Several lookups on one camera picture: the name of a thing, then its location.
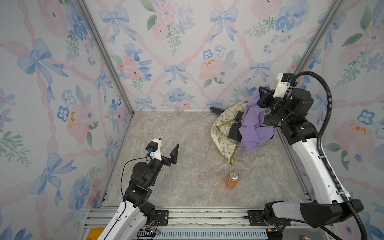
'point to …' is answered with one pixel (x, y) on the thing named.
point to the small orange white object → (306, 237)
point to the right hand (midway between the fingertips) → (260, 86)
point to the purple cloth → (253, 131)
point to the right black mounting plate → (257, 218)
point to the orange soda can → (232, 179)
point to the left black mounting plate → (163, 216)
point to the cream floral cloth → (227, 146)
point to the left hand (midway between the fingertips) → (169, 141)
